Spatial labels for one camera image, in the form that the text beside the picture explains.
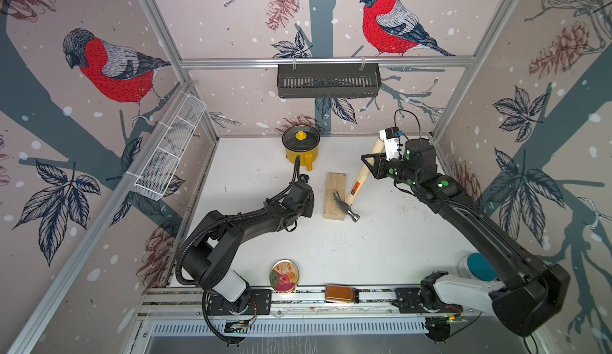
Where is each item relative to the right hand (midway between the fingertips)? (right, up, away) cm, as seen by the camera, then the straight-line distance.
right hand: (365, 153), depth 74 cm
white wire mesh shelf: (-72, -9, +6) cm, 73 cm away
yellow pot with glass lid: (-21, +6, +30) cm, 37 cm away
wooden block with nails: (-9, -22, +15) cm, 28 cm away
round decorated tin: (-26, -40, +2) cm, 48 cm away
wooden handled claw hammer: (0, -8, 0) cm, 8 cm away
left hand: (-17, -17, +17) cm, 30 cm away
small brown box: (-8, -45, -1) cm, 45 cm away
